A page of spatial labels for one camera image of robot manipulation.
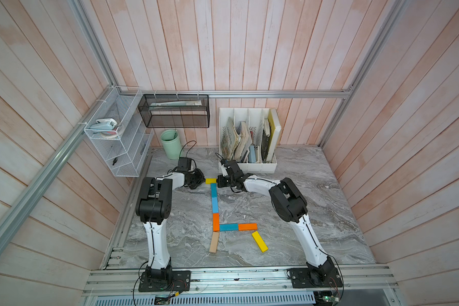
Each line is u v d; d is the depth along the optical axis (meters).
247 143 1.01
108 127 0.68
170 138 1.07
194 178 0.93
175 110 1.04
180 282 0.73
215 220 0.90
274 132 0.93
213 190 1.01
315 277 0.65
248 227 0.88
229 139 1.03
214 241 0.83
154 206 0.57
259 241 0.83
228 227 0.87
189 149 1.25
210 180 1.04
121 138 0.72
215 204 0.94
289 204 0.61
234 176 0.84
